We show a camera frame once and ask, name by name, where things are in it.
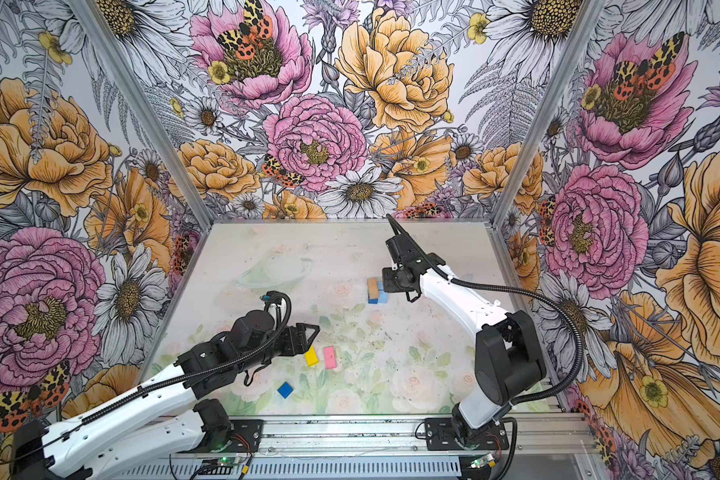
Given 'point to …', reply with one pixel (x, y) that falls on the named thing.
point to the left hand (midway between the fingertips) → (306, 338)
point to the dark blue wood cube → (373, 301)
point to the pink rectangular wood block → (330, 358)
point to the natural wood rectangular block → (372, 288)
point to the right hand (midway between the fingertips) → (393, 290)
